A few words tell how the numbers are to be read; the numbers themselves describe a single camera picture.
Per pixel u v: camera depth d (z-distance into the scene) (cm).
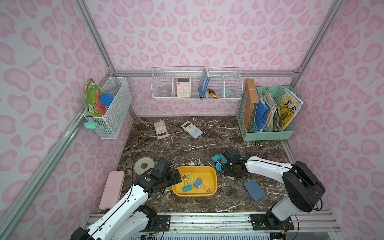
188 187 84
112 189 82
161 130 110
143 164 94
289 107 99
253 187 84
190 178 87
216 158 95
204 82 88
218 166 91
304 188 44
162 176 60
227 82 99
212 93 95
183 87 93
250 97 84
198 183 85
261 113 98
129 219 57
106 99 75
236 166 66
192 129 110
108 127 73
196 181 86
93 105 70
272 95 104
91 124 63
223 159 73
